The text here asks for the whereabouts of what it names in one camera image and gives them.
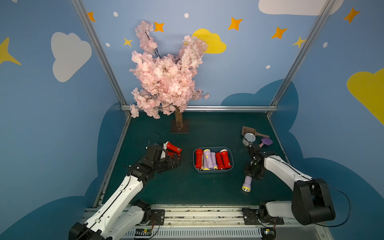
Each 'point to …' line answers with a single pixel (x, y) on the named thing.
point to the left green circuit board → (143, 232)
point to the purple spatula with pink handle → (266, 141)
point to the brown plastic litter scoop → (245, 130)
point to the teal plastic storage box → (213, 149)
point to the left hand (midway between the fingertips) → (176, 159)
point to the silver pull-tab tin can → (248, 137)
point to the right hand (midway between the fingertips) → (250, 173)
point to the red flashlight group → (199, 158)
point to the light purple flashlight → (213, 155)
